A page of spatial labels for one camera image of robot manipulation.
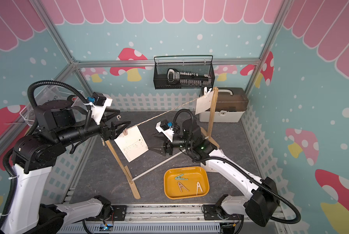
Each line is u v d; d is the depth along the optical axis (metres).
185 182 0.84
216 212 0.66
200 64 0.90
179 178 0.85
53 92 0.71
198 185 0.81
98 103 0.40
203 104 0.72
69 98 0.81
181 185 0.83
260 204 0.38
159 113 0.59
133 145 0.58
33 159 0.32
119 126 0.47
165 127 0.54
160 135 0.64
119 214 0.75
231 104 0.98
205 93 0.66
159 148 0.57
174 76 0.89
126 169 0.80
